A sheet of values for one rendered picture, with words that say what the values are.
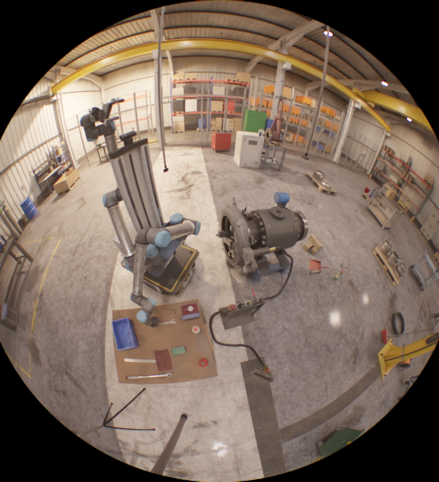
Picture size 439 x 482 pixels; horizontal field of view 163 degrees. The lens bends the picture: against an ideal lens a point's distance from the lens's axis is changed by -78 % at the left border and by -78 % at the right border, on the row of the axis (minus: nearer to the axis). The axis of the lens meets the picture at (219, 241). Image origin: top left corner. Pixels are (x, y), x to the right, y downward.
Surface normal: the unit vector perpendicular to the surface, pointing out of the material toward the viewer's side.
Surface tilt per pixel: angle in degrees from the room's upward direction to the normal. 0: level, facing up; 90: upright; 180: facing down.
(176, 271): 0
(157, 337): 0
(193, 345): 0
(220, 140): 90
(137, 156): 90
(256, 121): 90
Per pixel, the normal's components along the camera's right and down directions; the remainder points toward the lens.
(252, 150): 0.15, 0.76
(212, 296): 0.05, -0.65
